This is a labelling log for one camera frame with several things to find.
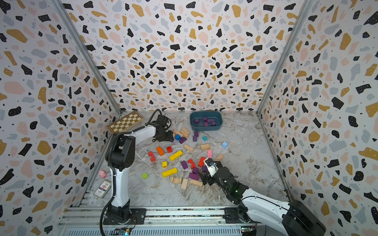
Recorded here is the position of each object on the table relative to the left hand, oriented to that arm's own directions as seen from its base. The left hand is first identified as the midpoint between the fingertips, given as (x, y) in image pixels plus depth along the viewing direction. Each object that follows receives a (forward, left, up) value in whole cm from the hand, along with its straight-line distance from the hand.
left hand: (172, 137), depth 104 cm
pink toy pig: (-26, +38, 0) cm, 46 cm away
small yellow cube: (-21, +3, 0) cm, 21 cm away
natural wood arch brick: (-30, -5, 0) cm, 30 cm away
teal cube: (+1, -23, -3) cm, 23 cm away
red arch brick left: (-16, +11, -1) cm, 19 cm away
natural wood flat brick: (-31, -16, -2) cm, 36 cm away
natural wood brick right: (-16, -31, -1) cm, 35 cm away
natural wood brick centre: (-7, -23, -2) cm, 24 cm away
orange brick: (-10, +7, -1) cm, 13 cm away
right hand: (-25, -22, +6) cm, 34 cm away
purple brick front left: (-27, -15, -2) cm, 31 cm away
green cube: (-27, +14, -2) cm, 30 cm away
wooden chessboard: (+13, +36, +1) cm, 38 cm away
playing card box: (-34, +35, -1) cm, 49 cm away
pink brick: (-12, -26, -2) cm, 29 cm away
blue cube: (0, -4, 0) cm, 4 cm away
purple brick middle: (-20, -9, -1) cm, 22 cm away
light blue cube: (-7, -36, 0) cm, 37 cm away
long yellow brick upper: (-13, -4, -2) cm, 14 cm away
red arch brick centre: (-20, -15, -2) cm, 25 cm away
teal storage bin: (+20, -34, 0) cm, 40 cm away
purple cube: (+14, -17, 0) cm, 22 cm away
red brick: (-19, -20, -1) cm, 27 cm away
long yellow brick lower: (-25, 0, -1) cm, 25 cm away
